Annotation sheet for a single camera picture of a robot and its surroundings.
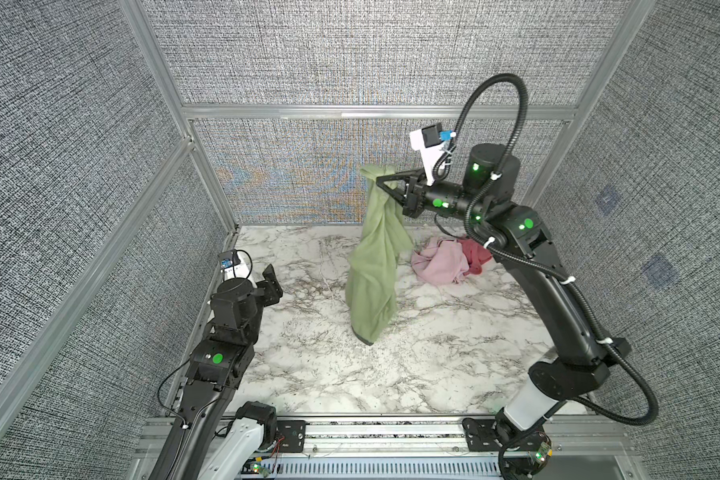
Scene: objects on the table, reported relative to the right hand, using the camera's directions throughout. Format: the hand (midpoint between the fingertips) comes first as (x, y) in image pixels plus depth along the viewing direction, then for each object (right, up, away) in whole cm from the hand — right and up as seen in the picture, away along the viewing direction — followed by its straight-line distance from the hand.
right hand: (381, 175), depth 56 cm
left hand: (-27, -18, +13) cm, 35 cm away
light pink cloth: (+23, -17, +44) cm, 52 cm away
